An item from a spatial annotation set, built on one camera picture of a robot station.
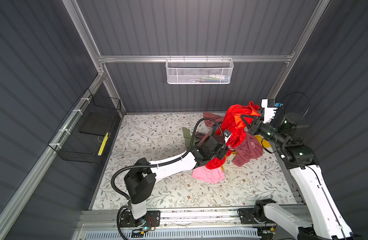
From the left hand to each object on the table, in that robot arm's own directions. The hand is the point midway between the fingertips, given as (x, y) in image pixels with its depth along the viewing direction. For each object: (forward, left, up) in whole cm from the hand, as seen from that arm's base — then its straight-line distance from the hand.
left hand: (224, 143), depth 79 cm
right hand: (-2, -4, +21) cm, 22 cm away
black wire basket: (+3, +72, +8) cm, 73 cm away
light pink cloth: (-11, +6, -17) cm, 21 cm away
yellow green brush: (-2, +60, +7) cm, 60 cm away
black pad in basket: (+10, +66, +9) cm, 68 cm away
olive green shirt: (+17, +18, -17) cm, 30 cm away
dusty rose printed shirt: (+5, -23, -17) cm, 29 cm away
